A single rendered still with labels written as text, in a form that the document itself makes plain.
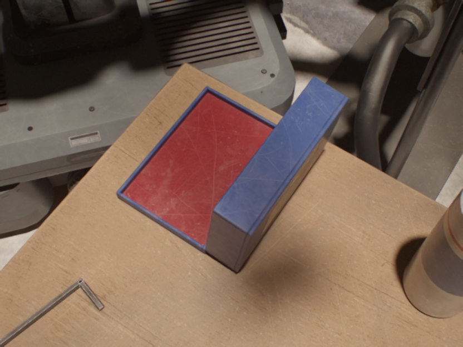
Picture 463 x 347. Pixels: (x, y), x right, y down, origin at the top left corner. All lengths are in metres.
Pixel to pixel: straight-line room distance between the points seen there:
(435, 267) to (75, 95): 0.63
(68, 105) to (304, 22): 0.62
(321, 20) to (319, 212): 0.82
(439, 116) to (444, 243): 0.81
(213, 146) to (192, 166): 0.03
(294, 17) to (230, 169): 0.80
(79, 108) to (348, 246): 0.50
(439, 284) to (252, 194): 0.17
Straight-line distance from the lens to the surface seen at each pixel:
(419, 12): 0.84
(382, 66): 0.80
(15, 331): 0.63
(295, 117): 0.55
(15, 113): 1.00
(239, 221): 0.51
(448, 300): 0.58
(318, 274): 0.62
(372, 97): 0.80
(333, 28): 1.41
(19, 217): 1.13
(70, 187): 1.08
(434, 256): 0.54
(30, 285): 0.64
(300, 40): 1.38
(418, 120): 1.01
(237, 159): 0.66
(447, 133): 1.29
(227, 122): 0.69
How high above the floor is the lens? 1.05
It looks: 62 degrees down
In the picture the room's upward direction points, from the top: straight up
